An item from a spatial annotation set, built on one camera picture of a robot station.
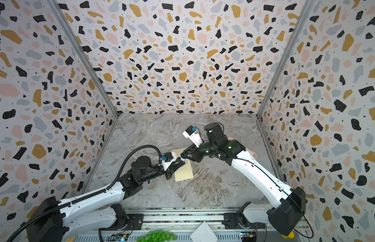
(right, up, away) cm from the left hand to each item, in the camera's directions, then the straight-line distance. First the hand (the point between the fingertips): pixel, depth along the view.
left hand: (182, 158), depth 70 cm
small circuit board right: (+31, -38, +1) cm, 49 cm away
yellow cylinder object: (+48, -33, -4) cm, 58 cm away
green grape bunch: (-11, -34, -3) cm, 36 cm away
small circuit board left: (-29, -37, 0) cm, 47 cm away
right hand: (-1, +3, -3) cm, 5 cm away
